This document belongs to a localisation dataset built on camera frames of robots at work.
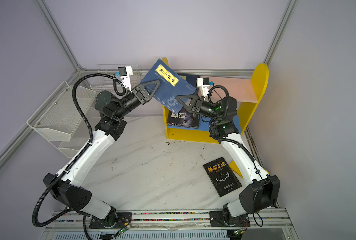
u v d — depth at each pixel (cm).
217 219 73
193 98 55
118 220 72
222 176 87
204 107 55
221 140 54
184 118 96
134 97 52
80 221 75
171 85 56
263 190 40
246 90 78
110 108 48
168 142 104
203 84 55
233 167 91
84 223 72
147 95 51
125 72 51
